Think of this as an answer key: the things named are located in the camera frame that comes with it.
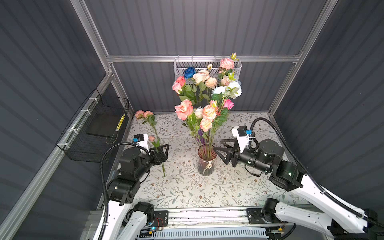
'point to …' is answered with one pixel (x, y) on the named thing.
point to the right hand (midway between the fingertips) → (219, 146)
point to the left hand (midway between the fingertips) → (162, 147)
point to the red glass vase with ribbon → (207, 155)
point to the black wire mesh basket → (97, 126)
